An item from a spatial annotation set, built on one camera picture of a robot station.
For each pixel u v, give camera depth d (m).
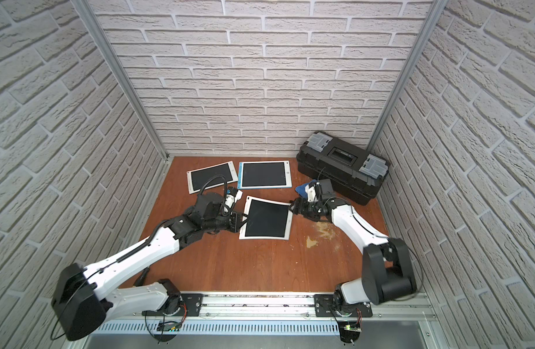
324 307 0.74
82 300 0.38
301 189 1.05
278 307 0.76
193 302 0.74
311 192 0.82
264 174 1.11
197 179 1.10
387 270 0.43
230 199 0.70
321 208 0.64
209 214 0.60
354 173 0.91
